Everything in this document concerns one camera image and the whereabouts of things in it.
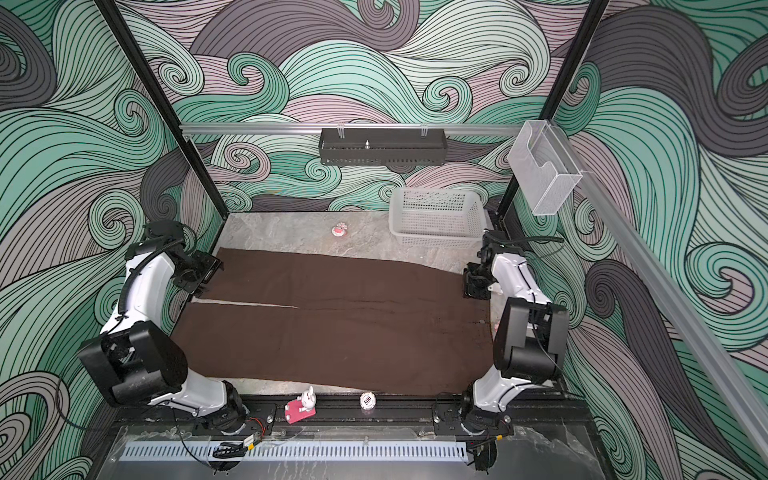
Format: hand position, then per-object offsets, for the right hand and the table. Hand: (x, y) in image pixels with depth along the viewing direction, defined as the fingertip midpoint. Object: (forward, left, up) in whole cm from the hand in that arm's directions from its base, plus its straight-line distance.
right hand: (463, 281), depth 90 cm
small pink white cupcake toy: (+26, +41, -5) cm, 49 cm away
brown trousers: (-10, +39, -9) cm, 41 cm away
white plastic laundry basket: (+35, +3, -9) cm, 36 cm away
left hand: (-3, +71, +9) cm, 72 cm away
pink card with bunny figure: (-34, +44, -3) cm, 56 cm away
